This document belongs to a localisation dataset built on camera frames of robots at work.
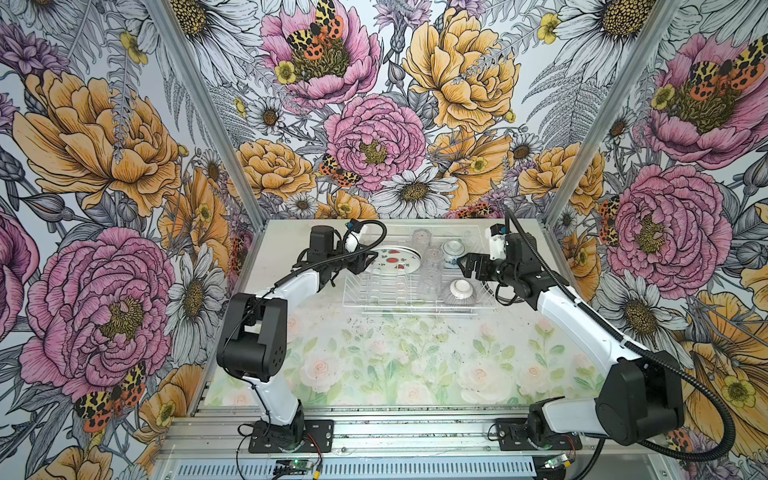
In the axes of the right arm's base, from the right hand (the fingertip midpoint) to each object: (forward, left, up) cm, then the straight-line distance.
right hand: (471, 269), depth 85 cm
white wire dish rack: (+10, +14, -13) cm, 22 cm away
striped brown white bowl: (0, +1, -12) cm, 12 cm away
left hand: (+8, +28, -4) cm, 30 cm away
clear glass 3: (+3, +10, -9) cm, 14 cm away
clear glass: (+19, +12, -8) cm, 23 cm away
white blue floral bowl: (+16, +2, -10) cm, 19 cm away
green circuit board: (-42, +45, -17) cm, 64 cm away
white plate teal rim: (+10, +21, -7) cm, 24 cm away
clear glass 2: (+10, +9, -9) cm, 16 cm away
